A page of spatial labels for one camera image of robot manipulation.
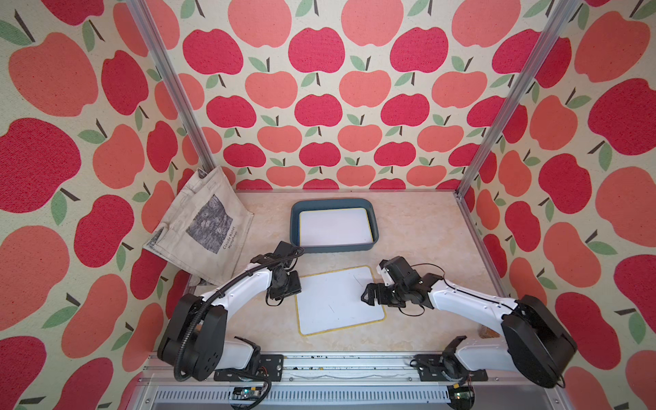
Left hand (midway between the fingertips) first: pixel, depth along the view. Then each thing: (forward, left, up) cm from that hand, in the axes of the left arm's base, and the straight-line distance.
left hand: (298, 294), depth 86 cm
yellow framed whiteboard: (-1, -12, -3) cm, 12 cm away
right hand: (-3, -26, -1) cm, 26 cm away
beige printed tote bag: (+18, +34, +13) cm, 40 cm away
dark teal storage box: (+43, -2, 0) cm, 43 cm away
